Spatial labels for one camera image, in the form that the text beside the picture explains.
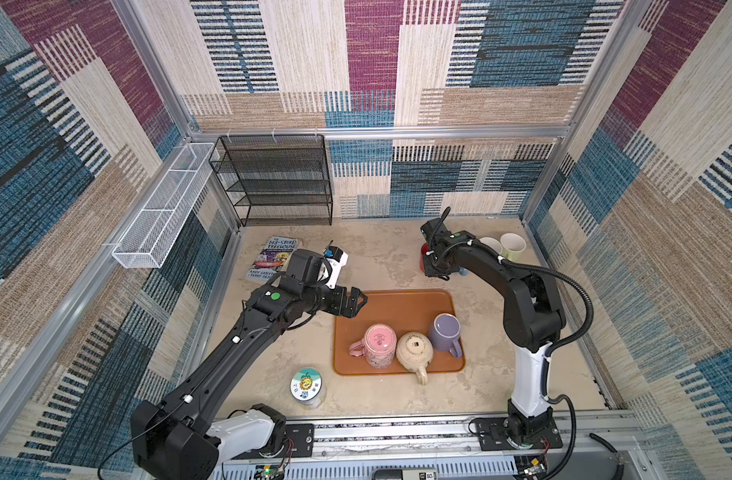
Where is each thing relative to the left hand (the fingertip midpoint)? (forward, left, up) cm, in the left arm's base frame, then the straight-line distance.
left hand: (353, 291), depth 75 cm
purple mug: (-6, -24, -12) cm, 28 cm away
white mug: (+24, -45, -11) cm, 52 cm away
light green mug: (+25, -52, -12) cm, 59 cm away
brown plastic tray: (-1, +3, -21) cm, 22 cm away
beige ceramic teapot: (-10, -16, -14) cm, 23 cm away
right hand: (+16, -26, -14) cm, 34 cm away
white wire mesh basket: (+9, +47, +11) cm, 49 cm away
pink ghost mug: (-10, -6, -10) cm, 15 cm away
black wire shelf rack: (+50, +28, -2) cm, 57 cm away
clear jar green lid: (-18, +11, -14) cm, 26 cm away
